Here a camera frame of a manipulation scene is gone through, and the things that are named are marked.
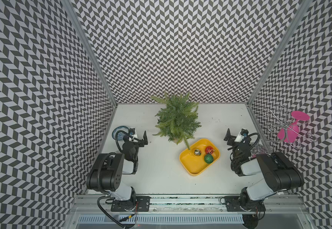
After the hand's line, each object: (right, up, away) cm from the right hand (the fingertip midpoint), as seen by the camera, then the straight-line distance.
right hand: (235, 132), depth 89 cm
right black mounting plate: (-9, -35, -16) cm, 40 cm away
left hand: (-62, 0, +2) cm, 62 cm away
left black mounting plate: (-55, -36, -15) cm, 68 cm away
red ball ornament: (-17, -11, -2) cm, 20 cm away
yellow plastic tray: (-27, -18, 0) cm, 32 cm away
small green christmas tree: (-37, +8, -17) cm, 41 cm away
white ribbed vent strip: (-45, -41, -19) cm, 64 cm away
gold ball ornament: (-24, -12, -2) cm, 27 cm away
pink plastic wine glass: (+15, +2, -22) cm, 27 cm away
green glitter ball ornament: (-18, -15, -4) cm, 24 cm away
